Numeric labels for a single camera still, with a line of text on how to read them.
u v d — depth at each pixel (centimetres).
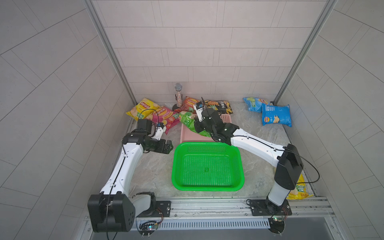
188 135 96
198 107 67
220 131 58
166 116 96
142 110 105
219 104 105
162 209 72
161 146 68
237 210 71
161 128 71
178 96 96
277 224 68
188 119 77
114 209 37
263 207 67
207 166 85
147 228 65
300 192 72
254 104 108
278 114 101
